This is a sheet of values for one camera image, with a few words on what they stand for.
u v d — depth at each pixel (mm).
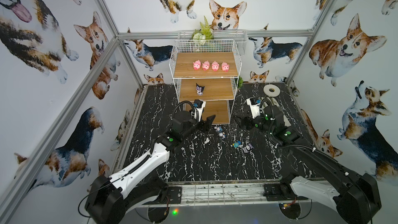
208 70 704
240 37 926
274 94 1168
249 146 863
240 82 1031
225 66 689
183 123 557
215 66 691
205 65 698
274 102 1097
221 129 951
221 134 924
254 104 663
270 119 567
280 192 718
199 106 630
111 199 379
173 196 734
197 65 700
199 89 788
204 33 818
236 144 882
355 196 382
